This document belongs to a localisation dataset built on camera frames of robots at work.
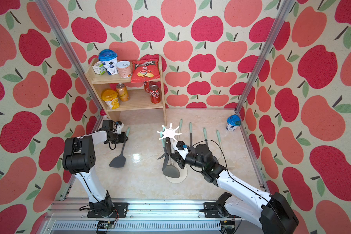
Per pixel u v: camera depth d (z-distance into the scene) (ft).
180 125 3.63
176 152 2.09
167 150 1.86
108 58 2.43
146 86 3.25
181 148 1.99
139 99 3.25
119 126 3.12
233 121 3.32
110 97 2.81
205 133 3.43
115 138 2.89
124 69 2.46
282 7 2.31
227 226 2.36
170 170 2.54
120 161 2.97
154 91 2.89
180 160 2.13
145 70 2.52
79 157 1.74
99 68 2.55
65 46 2.71
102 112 3.53
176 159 2.19
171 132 1.91
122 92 2.98
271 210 1.33
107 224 2.34
